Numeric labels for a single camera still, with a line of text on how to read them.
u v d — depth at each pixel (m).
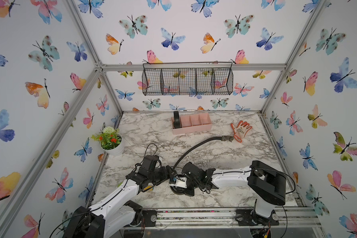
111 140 0.86
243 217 0.73
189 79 0.98
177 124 1.04
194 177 0.67
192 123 1.15
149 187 0.71
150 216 0.74
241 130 1.08
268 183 0.47
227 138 1.02
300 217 0.75
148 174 0.65
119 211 0.57
